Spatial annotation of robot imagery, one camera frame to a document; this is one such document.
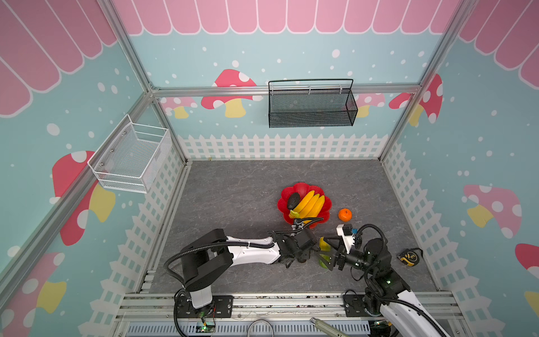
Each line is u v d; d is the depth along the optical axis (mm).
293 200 978
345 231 678
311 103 942
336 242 765
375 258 590
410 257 828
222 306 746
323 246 838
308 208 969
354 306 742
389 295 579
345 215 943
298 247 646
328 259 674
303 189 1034
